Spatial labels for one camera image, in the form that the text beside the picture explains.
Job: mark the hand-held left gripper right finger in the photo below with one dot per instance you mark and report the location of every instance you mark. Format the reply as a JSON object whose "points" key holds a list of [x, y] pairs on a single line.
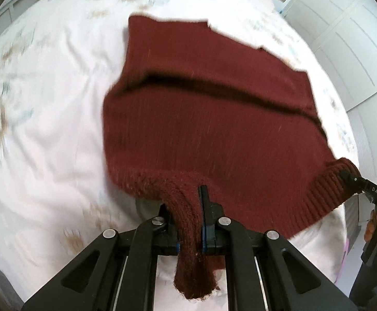
{"points": [[205, 213]]}

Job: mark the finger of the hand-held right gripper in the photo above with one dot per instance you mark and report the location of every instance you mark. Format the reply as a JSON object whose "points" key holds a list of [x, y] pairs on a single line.
{"points": [[363, 184]]}

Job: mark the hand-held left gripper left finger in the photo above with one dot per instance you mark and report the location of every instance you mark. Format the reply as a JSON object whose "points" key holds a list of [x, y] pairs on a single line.
{"points": [[165, 230]]}

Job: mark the dark red knitted sweater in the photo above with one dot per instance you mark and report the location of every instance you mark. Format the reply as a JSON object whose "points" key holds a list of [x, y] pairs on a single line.
{"points": [[208, 129]]}

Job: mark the white wardrobe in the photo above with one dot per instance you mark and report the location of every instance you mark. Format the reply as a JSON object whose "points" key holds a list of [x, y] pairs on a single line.
{"points": [[344, 32]]}

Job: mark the floral bed sheet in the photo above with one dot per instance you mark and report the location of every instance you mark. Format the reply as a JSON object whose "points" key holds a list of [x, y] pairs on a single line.
{"points": [[46, 120]]}

